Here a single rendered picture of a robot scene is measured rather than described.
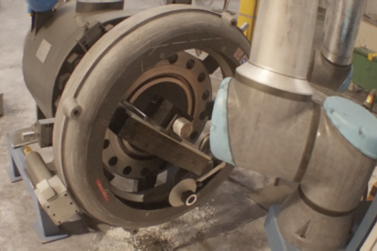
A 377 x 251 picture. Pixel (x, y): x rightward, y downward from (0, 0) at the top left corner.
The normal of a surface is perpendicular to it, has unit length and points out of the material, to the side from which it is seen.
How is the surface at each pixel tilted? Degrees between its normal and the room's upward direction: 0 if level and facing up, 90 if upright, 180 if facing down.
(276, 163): 105
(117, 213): 90
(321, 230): 70
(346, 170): 90
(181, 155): 90
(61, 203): 90
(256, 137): 80
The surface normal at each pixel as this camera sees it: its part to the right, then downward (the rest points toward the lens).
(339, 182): -0.38, 0.40
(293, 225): -0.76, -0.18
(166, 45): 0.62, 0.43
